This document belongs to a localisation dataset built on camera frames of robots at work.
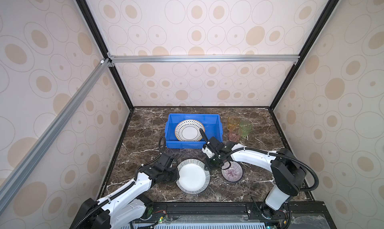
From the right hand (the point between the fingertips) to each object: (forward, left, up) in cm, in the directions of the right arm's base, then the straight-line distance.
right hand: (206, 168), depth 85 cm
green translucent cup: (+32, -31, -4) cm, 44 cm away
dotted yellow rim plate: (+28, +10, -1) cm, 30 cm away
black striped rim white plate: (-5, +7, -2) cm, 8 cm away
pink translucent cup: (+25, -21, -4) cm, 33 cm away
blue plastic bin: (+35, -7, -3) cm, 36 cm away
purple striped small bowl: (-2, -14, 0) cm, 14 cm away
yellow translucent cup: (+33, -21, -1) cm, 40 cm away
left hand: (-4, +12, +1) cm, 13 cm away
